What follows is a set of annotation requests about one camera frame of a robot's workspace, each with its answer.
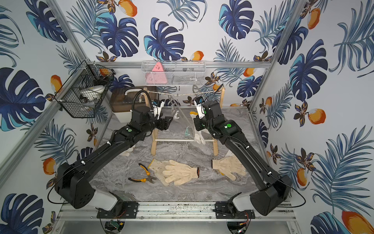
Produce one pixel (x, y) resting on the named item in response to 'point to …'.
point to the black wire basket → (87, 74)
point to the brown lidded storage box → (123, 99)
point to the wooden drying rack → (155, 139)
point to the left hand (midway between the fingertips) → (166, 112)
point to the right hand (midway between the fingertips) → (198, 115)
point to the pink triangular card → (157, 76)
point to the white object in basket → (92, 93)
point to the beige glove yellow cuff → (158, 166)
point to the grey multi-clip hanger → (185, 102)
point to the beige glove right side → (230, 165)
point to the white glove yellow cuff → (198, 136)
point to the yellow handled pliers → (149, 178)
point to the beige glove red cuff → (179, 173)
